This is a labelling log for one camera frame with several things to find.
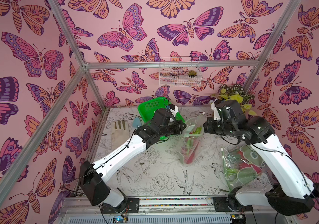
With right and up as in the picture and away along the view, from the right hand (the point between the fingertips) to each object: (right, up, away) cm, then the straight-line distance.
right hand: (203, 123), depth 66 cm
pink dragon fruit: (-4, -14, +14) cm, 20 cm away
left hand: (-6, -1, +4) cm, 8 cm away
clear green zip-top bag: (-3, -5, +7) cm, 9 cm away
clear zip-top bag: (+26, -24, +14) cm, 38 cm away
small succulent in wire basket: (0, +33, +27) cm, 43 cm away
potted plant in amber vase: (+31, +21, +30) cm, 48 cm away
